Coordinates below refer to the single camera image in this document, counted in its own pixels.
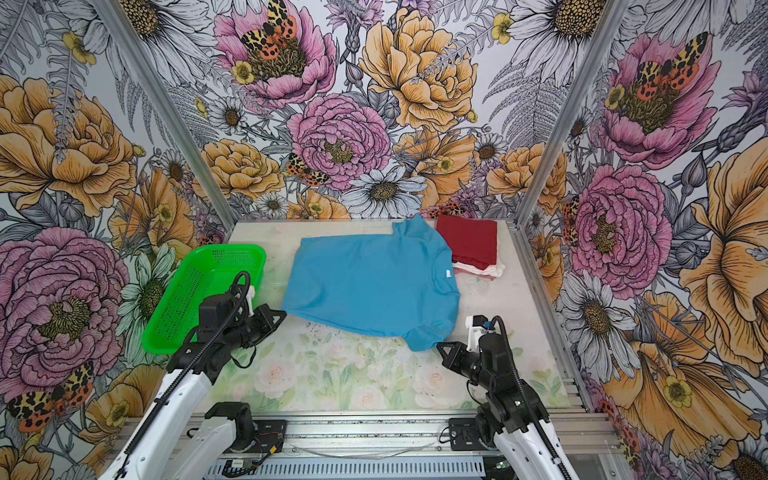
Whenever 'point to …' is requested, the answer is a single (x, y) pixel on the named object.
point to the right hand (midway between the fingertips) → (437, 355)
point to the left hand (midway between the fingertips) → (286, 321)
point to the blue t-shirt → (403, 284)
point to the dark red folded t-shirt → (472, 242)
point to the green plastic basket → (209, 272)
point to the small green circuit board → (234, 467)
